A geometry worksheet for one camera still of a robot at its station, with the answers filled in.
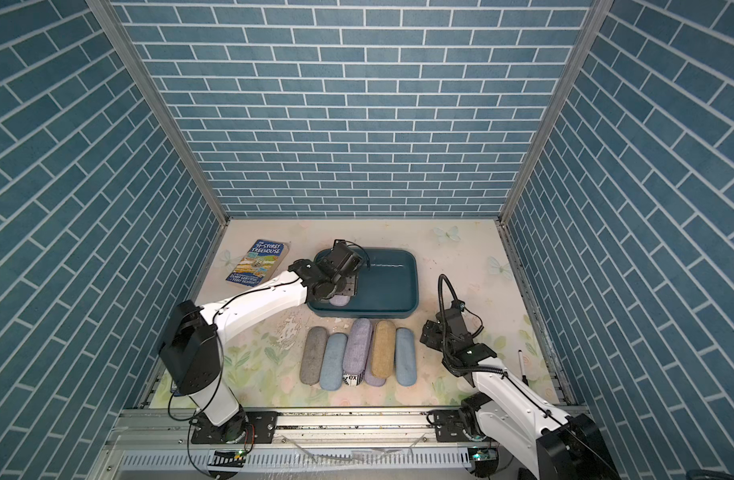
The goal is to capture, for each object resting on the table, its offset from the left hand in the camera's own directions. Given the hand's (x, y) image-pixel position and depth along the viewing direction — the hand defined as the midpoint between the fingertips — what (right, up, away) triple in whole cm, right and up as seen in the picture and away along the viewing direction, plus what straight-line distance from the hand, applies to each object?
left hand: (356, 284), depth 86 cm
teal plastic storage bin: (+10, -3, +13) cm, 17 cm away
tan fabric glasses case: (+8, -17, -6) cm, 20 cm away
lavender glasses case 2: (+4, -24, -7) cm, 25 cm away
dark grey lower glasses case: (-12, -19, -4) cm, 23 cm away
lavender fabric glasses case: (-4, -4, -5) cm, 8 cm away
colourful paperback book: (-36, +5, +19) cm, 41 cm away
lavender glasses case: (+1, -17, -6) cm, 17 cm away
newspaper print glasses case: (0, -25, -7) cm, 26 cm away
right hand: (+23, -14, +2) cm, 28 cm away
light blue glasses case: (-6, -24, -7) cm, 25 cm away
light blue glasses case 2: (+14, -24, -5) cm, 28 cm away
